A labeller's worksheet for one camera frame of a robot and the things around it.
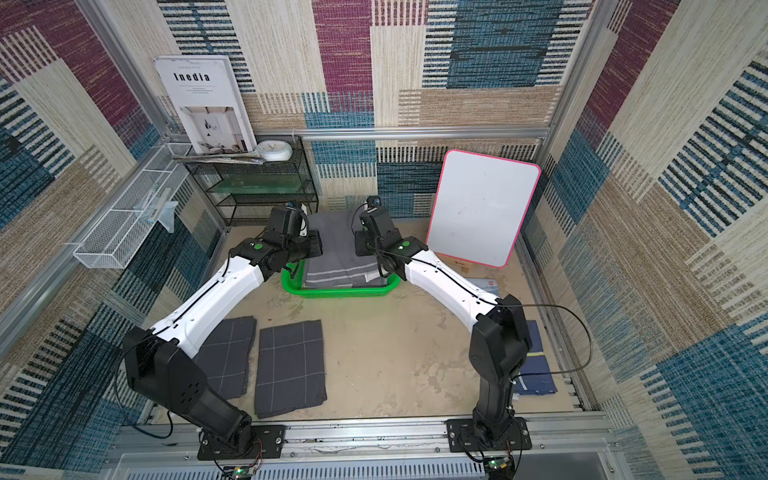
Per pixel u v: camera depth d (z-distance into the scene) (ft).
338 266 2.84
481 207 3.09
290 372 2.73
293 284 3.22
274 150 2.94
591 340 2.60
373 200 2.39
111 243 2.30
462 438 2.39
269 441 2.40
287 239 2.06
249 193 3.43
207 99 2.59
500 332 1.52
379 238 2.05
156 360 1.38
